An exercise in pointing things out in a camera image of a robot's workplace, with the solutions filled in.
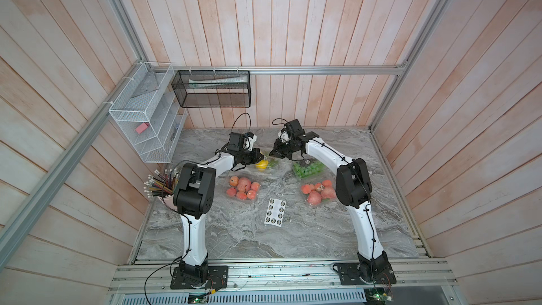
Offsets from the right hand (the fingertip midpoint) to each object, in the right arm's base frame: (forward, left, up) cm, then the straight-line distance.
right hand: (268, 152), depth 98 cm
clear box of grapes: (-6, -19, -6) cm, 20 cm away
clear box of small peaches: (-16, +12, -5) cm, 21 cm away
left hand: (-1, +2, -3) cm, 4 cm away
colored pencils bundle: (-20, +42, +4) cm, 47 cm away
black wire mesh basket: (+28, +28, +17) cm, 43 cm away
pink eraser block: (-3, +50, +20) cm, 54 cm away
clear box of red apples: (-18, -23, -5) cm, 29 cm away
